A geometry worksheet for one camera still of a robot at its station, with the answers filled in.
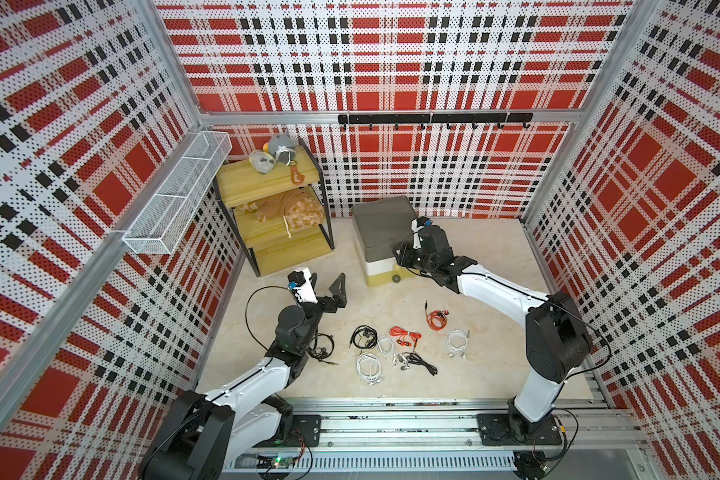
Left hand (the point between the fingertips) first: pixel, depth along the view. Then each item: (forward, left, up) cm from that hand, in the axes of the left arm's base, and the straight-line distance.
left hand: (335, 274), depth 81 cm
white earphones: (-15, -34, -19) cm, 41 cm away
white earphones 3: (-13, -14, -19) cm, 27 cm away
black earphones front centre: (-17, -23, -20) cm, 34 cm away
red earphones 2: (-5, -30, -20) cm, 37 cm away
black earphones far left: (-14, +5, -18) cm, 24 cm away
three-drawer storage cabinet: (+10, -15, -17) cm, 25 cm away
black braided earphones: (-10, -7, -19) cm, 23 cm away
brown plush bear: (+20, +12, +7) cm, 24 cm away
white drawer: (+9, -12, -8) cm, 17 cm away
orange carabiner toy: (+25, +12, +14) cm, 31 cm away
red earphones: (-9, -17, -19) cm, 27 cm away
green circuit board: (-41, +13, -18) cm, 47 cm away
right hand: (+10, -18, -2) cm, 21 cm away
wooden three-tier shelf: (+20, +19, 0) cm, 28 cm away
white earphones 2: (-20, -9, -18) cm, 28 cm away
